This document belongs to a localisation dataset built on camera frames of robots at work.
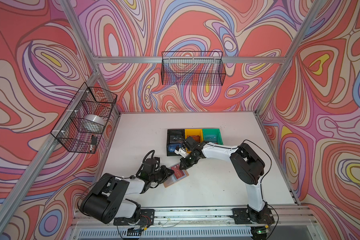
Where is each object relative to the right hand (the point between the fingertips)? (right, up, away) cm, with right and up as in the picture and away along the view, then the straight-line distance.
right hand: (182, 170), depth 89 cm
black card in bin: (-4, +18, +12) cm, 22 cm away
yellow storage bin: (+10, +22, +9) cm, 26 cm away
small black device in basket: (-44, +20, -17) cm, 51 cm away
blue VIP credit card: (-7, +13, +7) cm, 16 cm away
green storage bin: (+21, +23, +12) cm, 34 cm away
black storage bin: (-6, +23, +15) cm, 28 cm away
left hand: (-4, 0, -3) cm, 5 cm away
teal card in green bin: (+20, +19, +12) cm, 30 cm away
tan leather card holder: (-6, -4, -4) cm, 8 cm away
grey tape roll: (-43, +28, -19) cm, 55 cm away
